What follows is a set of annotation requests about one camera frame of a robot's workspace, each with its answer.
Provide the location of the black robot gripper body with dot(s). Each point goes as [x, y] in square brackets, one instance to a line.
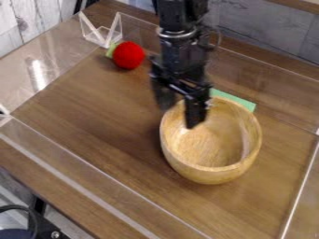
[184, 53]

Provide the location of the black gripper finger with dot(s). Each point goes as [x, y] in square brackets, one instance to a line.
[196, 107]
[164, 93]

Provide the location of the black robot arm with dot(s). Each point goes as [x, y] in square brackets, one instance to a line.
[182, 15]

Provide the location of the light wooden bowl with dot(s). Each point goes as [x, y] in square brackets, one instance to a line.
[218, 151]

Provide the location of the green flat block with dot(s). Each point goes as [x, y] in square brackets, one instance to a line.
[250, 105]

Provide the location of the red felt ball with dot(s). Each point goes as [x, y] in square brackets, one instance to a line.
[128, 55]

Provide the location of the small green block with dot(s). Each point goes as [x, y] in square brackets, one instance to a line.
[111, 49]

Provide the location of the clear acrylic corner bracket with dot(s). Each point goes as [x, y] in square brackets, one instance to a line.
[103, 36]

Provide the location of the clear acrylic tray wall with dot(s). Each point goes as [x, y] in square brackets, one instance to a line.
[92, 198]

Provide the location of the black metal bracket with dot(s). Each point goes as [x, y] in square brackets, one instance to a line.
[48, 230]

